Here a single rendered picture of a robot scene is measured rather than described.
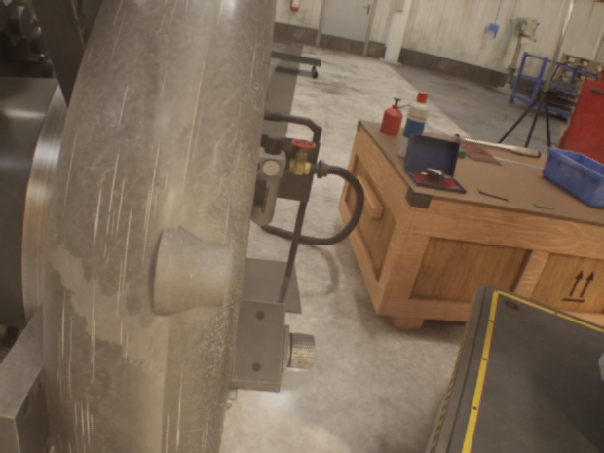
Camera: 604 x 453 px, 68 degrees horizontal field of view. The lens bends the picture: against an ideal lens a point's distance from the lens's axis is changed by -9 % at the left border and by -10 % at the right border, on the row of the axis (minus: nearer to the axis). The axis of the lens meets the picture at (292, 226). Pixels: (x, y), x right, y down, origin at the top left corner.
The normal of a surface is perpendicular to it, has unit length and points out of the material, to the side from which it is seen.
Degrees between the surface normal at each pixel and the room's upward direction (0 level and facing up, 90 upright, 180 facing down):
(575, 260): 90
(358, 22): 90
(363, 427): 0
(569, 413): 0
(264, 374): 38
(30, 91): 14
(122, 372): 77
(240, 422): 0
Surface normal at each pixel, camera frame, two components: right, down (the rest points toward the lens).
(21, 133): 0.12, -0.42
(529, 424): 0.18, -0.89
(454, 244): 0.07, 0.45
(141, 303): 0.14, 0.14
